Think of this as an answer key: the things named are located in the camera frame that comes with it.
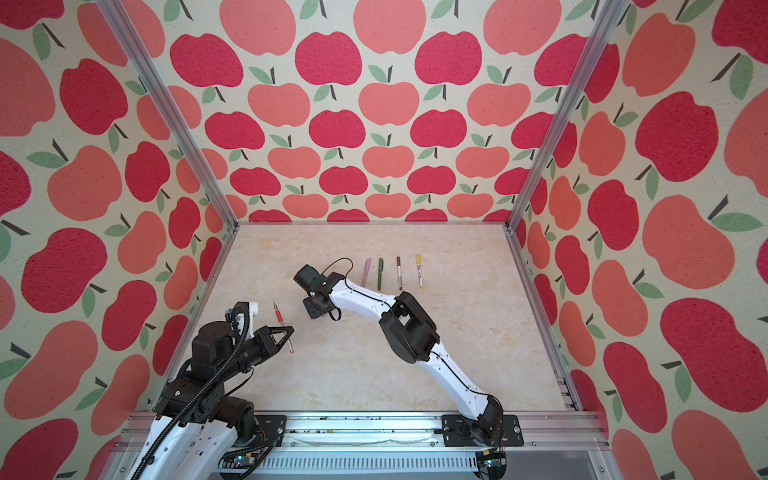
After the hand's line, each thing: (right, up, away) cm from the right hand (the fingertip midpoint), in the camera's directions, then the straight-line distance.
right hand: (322, 304), depth 97 cm
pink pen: (+14, +11, +12) cm, 21 cm away
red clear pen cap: (-6, +2, -23) cm, 24 cm away
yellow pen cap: (+33, +15, +14) cm, 39 cm away
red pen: (-3, -5, -25) cm, 25 cm away
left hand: (-1, -3, -24) cm, 24 cm away
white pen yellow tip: (+33, +8, +8) cm, 35 cm away
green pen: (+19, +10, +11) cm, 24 cm away
